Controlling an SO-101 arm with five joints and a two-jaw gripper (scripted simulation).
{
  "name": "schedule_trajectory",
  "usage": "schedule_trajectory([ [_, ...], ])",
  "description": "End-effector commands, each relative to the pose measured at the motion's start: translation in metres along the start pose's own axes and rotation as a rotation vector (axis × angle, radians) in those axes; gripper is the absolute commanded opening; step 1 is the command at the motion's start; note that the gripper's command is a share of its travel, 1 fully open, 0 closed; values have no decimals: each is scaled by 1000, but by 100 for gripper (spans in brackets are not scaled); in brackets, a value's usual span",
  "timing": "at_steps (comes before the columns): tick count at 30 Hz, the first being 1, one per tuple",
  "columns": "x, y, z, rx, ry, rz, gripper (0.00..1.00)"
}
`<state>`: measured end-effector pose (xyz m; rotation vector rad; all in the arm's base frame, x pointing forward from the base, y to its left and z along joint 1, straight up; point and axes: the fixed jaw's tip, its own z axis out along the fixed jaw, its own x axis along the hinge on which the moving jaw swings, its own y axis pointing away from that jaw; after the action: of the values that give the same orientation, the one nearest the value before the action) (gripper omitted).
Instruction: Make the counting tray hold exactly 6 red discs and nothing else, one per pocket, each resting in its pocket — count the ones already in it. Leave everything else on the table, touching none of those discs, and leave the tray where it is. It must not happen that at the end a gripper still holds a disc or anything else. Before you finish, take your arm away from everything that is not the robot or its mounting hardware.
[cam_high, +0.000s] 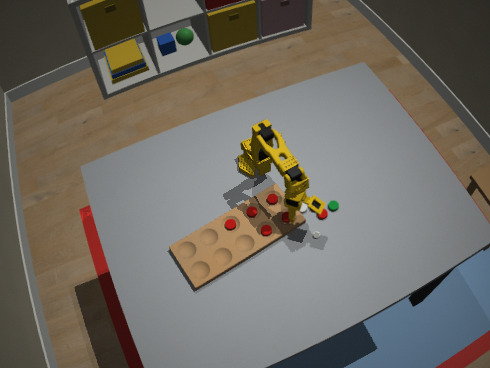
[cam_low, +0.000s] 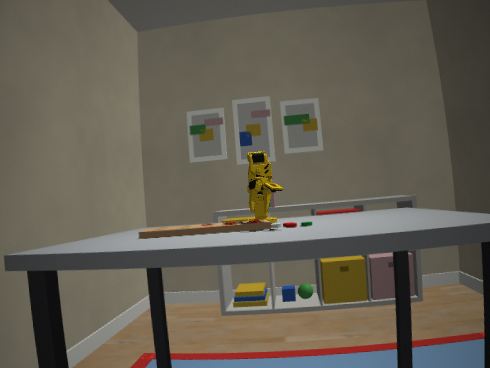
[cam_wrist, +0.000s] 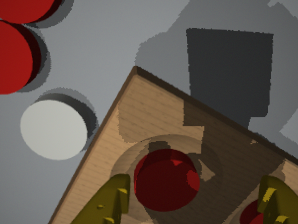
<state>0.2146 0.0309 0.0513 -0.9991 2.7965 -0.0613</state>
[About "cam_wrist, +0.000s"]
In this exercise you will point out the grey disc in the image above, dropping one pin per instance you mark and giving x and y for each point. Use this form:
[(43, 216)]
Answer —
[(56, 126)]

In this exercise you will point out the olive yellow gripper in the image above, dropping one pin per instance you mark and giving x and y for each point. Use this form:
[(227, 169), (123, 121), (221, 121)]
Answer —
[(276, 200)]

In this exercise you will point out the red disc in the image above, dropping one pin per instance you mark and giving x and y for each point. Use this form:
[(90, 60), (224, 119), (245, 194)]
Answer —
[(20, 57), (250, 215), (27, 11), (165, 180)]

